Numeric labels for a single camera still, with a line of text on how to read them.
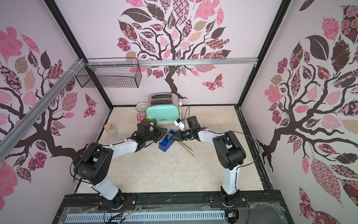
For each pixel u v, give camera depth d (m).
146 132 0.74
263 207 0.72
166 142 0.92
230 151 0.51
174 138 0.87
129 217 0.70
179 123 0.86
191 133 0.75
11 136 0.50
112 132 0.96
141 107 1.17
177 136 0.83
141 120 0.95
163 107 0.95
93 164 0.47
